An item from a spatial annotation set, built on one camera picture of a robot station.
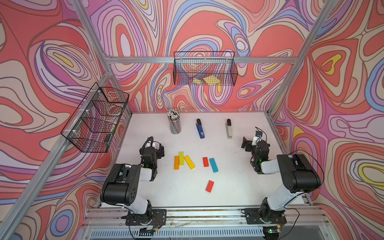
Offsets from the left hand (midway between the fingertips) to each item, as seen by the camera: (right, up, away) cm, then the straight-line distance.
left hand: (154, 145), depth 93 cm
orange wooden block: (+15, -10, -2) cm, 18 cm away
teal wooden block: (+38, -12, -3) cm, 40 cm away
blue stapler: (+30, +11, +14) cm, 35 cm away
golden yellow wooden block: (+23, -10, -2) cm, 25 cm away
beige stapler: (+51, +10, +11) cm, 53 cm away
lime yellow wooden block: (+18, -9, 0) cm, 20 cm away
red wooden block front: (+34, -21, -11) cm, 42 cm away
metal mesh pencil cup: (+13, +19, 0) cm, 22 cm away
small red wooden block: (+33, -10, 0) cm, 34 cm away
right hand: (+63, +3, +2) cm, 63 cm away
